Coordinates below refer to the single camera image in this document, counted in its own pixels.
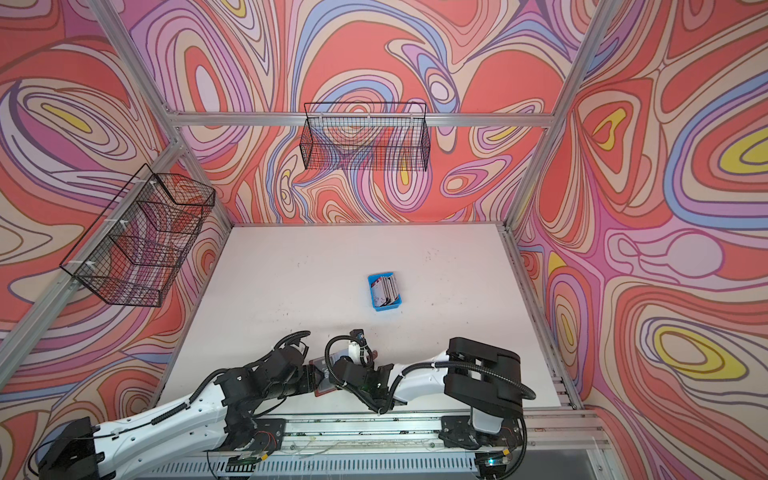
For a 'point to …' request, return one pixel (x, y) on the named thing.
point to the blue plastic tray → (372, 278)
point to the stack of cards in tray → (385, 291)
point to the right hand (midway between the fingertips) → (345, 371)
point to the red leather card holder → (325, 385)
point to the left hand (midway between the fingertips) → (326, 378)
